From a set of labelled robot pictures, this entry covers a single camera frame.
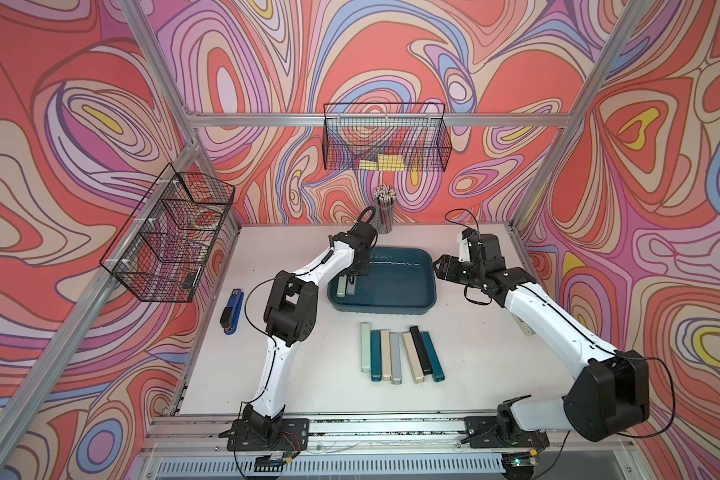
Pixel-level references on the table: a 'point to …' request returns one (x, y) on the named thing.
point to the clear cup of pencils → (384, 203)
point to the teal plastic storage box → (401, 281)
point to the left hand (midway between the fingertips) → (359, 270)
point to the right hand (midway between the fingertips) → (443, 273)
